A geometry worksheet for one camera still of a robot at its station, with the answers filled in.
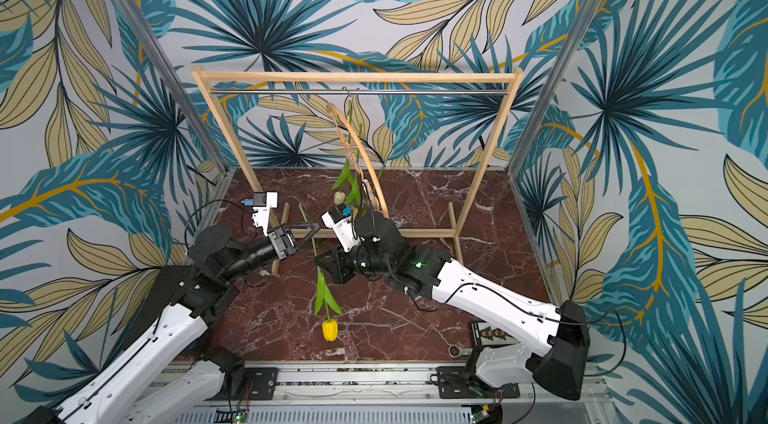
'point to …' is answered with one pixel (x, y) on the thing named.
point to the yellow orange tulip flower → (354, 199)
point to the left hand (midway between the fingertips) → (319, 232)
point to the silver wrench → (461, 351)
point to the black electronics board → (484, 334)
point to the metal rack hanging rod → (351, 92)
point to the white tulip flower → (339, 196)
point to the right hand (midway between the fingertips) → (315, 260)
